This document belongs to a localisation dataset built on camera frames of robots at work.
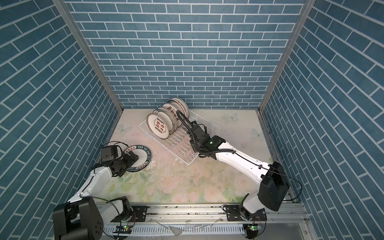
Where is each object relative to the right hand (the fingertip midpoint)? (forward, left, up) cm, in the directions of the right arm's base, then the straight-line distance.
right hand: (197, 138), depth 82 cm
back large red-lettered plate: (+28, +12, -1) cm, 31 cm away
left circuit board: (-42, +33, -21) cm, 58 cm away
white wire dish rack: (+2, +12, -13) cm, 18 cm away
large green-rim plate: (+18, +23, -1) cm, 30 cm away
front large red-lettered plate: (+13, +28, -9) cm, 32 cm away
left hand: (-10, +37, -13) cm, 40 cm away
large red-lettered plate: (+24, +18, -2) cm, 31 cm away
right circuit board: (-37, -30, -21) cm, 52 cm away
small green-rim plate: (-7, +32, -16) cm, 37 cm away
